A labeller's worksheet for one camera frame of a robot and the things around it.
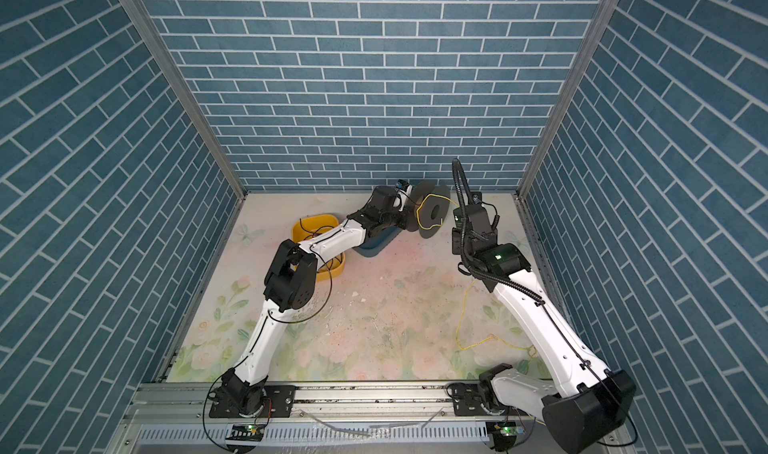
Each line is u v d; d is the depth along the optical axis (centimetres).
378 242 99
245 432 72
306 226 107
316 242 65
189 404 75
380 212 80
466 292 94
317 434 77
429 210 99
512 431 71
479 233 54
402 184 89
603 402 37
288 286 61
